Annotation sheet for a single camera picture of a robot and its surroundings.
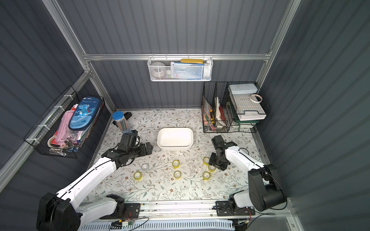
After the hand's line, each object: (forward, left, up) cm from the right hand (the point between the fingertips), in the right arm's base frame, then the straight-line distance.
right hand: (216, 164), depth 87 cm
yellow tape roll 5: (-2, +3, -2) cm, 4 cm away
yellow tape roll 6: (-6, +6, -3) cm, 9 cm away
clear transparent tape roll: (-1, +44, -2) cm, 44 cm away
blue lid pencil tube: (+23, +60, +19) cm, 67 cm away
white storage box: (+21, +27, -3) cm, 34 cm away
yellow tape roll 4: (+4, +5, -3) cm, 7 cm away
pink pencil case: (+3, +76, +29) cm, 81 cm away
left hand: (+5, +42, +10) cm, 43 cm away
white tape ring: (+38, -30, +16) cm, 51 cm away
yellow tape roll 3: (-5, +24, -3) cm, 24 cm away
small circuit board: (-30, +52, -5) cm, 60 cm away
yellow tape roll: (-6, +47, -2) cm, 48 cm away
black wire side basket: (-1, +80, +33) cm, 86 cm away
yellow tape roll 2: (+1, +25, -3) cm, 25 cm away
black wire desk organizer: (+42, -15, +9) cm, 45 cm away
